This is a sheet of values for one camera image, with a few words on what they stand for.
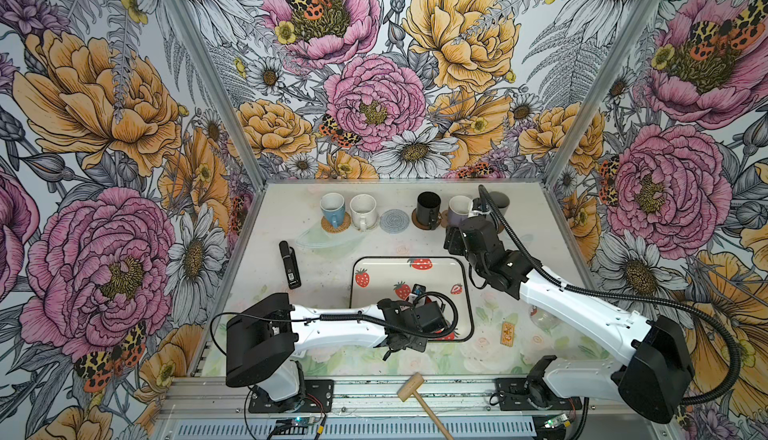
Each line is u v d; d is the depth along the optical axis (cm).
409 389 75
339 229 106
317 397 73
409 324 60
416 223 108
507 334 83
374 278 94
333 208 101
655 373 39
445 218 108
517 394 74
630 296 45
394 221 109
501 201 102
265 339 43
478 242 59
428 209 102
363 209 107
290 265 96
